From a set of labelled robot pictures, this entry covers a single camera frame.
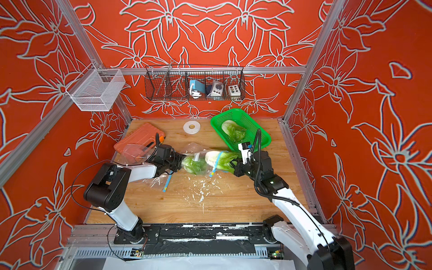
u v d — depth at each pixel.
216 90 0.91
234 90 0.95
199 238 0.73
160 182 0.85
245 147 0.67
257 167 0.57
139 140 1.01
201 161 0.87
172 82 1.00
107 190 0.47
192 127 1.14
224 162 0.74
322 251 0.39
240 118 1.15
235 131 1.00
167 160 0.79
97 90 0.92
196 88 0.84
